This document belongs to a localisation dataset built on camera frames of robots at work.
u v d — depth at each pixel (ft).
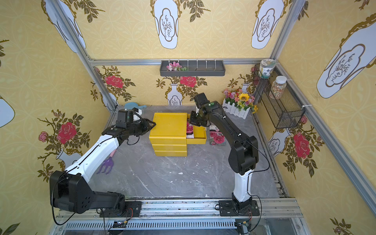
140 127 2.40
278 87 2.35
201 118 2.36
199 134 2.75
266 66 2.76
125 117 2.06
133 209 2.39
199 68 3.03
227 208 2.41
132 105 4.01
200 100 2.26
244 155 1.60
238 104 3.39
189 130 2.75
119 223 2.39
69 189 1.34
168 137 2.54
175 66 2.88
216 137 3.30
